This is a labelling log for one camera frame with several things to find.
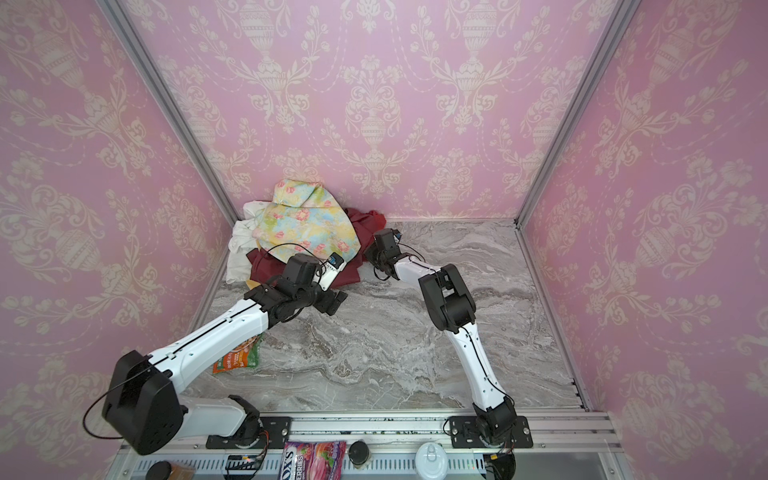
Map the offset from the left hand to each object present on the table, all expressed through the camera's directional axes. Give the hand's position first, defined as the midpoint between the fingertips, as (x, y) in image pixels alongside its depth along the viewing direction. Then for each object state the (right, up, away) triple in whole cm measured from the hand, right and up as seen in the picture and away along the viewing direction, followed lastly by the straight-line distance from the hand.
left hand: (335, 287), depth 84 cm
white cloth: (-36, +13, +19) cm, 43 cm away
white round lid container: (+25, -37, -17) cm, 47 cm away
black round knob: (+9, -32, -21) cm, 40 cm away
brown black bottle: (-31, -36, -22) cm, 52 cm away
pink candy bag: (-2, -38, -16) cm, 41 cm away
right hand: (+6, +11, +25) cm, 28 cm away
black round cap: (+42, -42, -12) cm, 60 cm away
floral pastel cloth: (-14, +21, +18) cm, 31 cm away
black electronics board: (-21, -42, -11) cm, 48 cm away
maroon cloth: (-25, +4, +14) cm, 29 cm away
